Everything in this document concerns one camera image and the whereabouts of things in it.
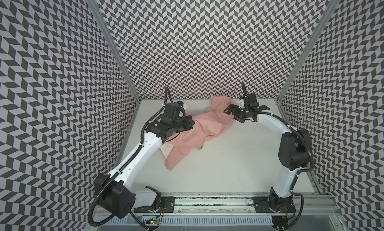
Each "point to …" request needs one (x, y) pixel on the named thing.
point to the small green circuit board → (154, 222)
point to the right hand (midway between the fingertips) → (231, 111)
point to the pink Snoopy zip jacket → (214, 122)
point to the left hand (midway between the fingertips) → (195, 120)
